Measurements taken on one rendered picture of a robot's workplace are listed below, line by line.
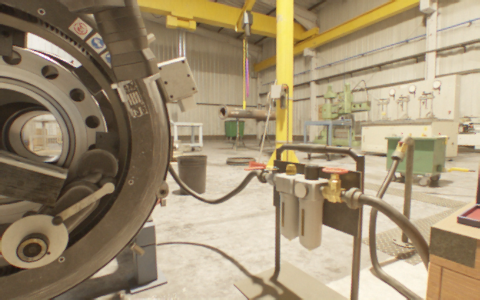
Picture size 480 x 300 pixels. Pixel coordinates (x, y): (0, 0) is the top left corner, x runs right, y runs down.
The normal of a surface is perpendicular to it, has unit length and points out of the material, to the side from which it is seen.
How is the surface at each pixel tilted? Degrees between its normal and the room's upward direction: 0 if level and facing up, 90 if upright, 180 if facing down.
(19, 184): 90
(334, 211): 90
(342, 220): 90
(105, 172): 90
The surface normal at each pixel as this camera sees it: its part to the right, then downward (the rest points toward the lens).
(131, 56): -0.08, 0.42
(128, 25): 0.59, 0.28
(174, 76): 0.55, 0.06
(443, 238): -0.84, 0.04
